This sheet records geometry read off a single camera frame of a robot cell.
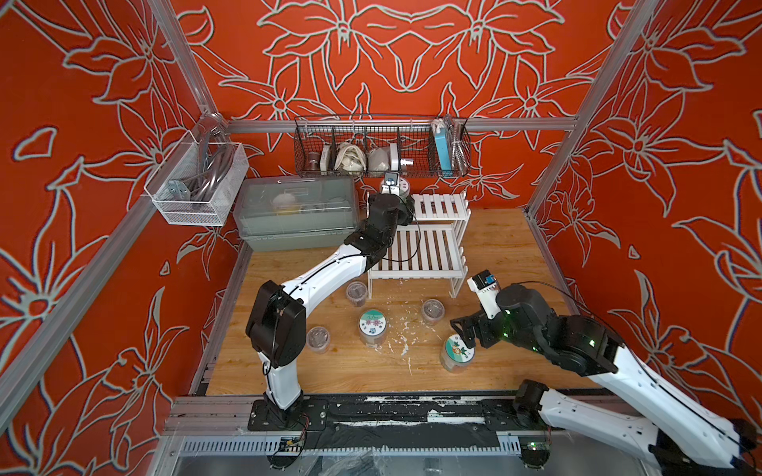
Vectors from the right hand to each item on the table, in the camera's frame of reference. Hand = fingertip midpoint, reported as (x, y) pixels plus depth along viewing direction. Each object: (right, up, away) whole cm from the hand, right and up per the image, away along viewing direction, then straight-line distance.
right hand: (460, 316), depth 66 cm
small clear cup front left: (-36, -10, +14) cm, 40 cm away
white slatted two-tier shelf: (-1, +15, +26) cm, 30 cm away
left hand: (-14, +31, +15) cm, 37 cm away
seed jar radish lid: (+2, -11, +10) cm, 15 cm away
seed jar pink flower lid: (-21, -6, +15) cm, 26 cm away
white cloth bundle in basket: (-28, +43, +24) cm, 56 cm away
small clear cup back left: (-25, +1, +24) cm, 35 cm away
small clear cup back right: (-3, -4, +20) cm, 20 cm away
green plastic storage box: (-47, +26, +31) cm, 62 cm away
